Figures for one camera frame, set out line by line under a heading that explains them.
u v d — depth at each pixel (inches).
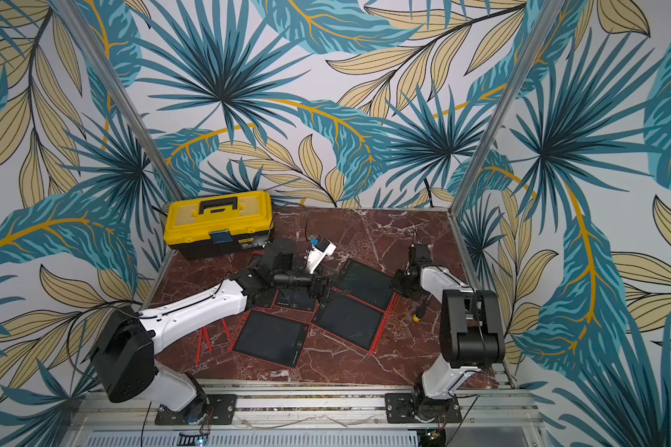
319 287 26.1
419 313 35.4
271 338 33.8
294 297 27.7
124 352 16.4
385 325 34.8
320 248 26.2
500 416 28.9
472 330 18.5
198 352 32.9
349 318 35.4
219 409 29.9
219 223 36.7
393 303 36.4
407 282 32.1
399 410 28.8
